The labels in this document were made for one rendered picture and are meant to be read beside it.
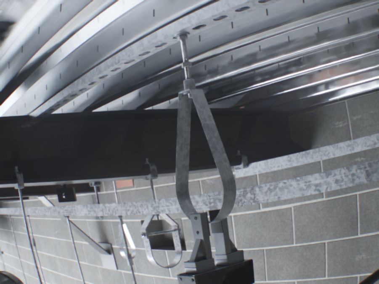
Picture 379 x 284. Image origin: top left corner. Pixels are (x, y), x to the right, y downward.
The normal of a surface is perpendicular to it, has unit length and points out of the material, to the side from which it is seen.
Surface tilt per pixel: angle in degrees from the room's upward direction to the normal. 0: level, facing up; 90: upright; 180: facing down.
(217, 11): 90
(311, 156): 90
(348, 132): 90
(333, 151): 90
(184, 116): 106
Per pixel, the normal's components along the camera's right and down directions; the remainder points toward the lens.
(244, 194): -0.76, 0.04
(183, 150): 0.65, 0.11
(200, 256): 0.63, -0.17
